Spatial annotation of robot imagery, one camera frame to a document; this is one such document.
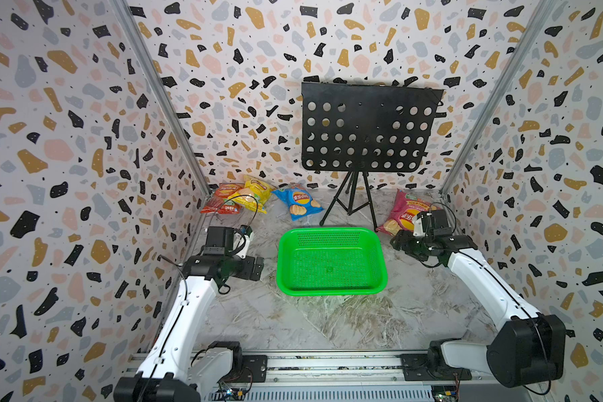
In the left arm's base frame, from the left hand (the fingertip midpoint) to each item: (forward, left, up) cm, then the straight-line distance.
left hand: (250, 261), depth 79 cm
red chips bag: (+33, +20, -9) cm, 39 cm away
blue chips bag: (+34, -14, -10) cm, 38 cm away
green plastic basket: (+9, -24, -16) cm, 31 cm away
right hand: (+7, -49, -1) cm, 50 cm away
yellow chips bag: (+36, +5, -6) cm, 37 cm away
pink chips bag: (+29, -59, -9) cm, 66 cm away
